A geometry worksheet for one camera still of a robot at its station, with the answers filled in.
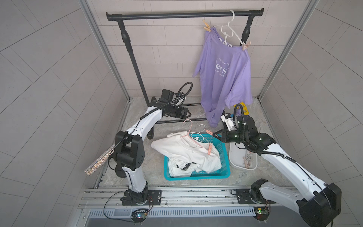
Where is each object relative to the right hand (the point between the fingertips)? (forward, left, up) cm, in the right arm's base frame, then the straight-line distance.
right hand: (213, 135), depth 73 cm
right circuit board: (-32, -20, -21) cm, 44 cm away
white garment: (-6, +15, -10) cm, 19 cm away
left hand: (+18, +12, -1) cm, 21 cm away
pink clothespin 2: (+2, +2, +1) cm, 3 cm away
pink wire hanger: (+6, +13, -8) cm, 16 cm away
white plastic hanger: (+5, +7, -9) cm, 12 cm away
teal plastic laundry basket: (-14, -4, -17) cm, 22 cm away
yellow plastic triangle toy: (+32, -32, -18) cm, 49 cm away
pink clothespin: (-3, +1, -10) cm, 10 cm away
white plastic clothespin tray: (-6, -18, -20) cm, 28 cm away
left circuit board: (-30, +38, -16) cm, 51 cm away
